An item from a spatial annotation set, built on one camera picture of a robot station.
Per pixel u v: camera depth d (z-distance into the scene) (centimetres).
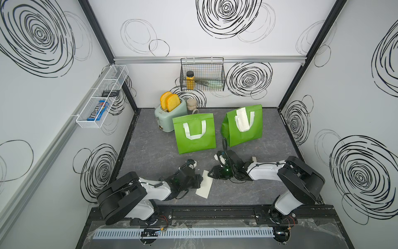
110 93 75
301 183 44
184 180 66
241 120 91
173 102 99
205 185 83
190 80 85
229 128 89
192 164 81
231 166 71
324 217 75
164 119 96
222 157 74
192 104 118
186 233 96
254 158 91
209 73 99
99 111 72
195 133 88
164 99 97
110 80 86
